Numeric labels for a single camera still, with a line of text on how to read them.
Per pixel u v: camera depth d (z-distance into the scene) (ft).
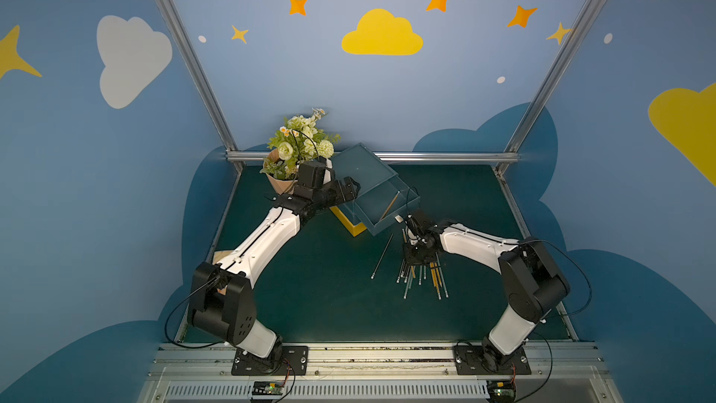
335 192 2.44
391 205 2.94
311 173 2.06
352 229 3.15
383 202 2.95
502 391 2.40
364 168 2.99
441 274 2.97
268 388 2.35
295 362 2.42
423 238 2.26
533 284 1.57
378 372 2.45
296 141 2.91
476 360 2.45
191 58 2.80
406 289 2.89
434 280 2.96
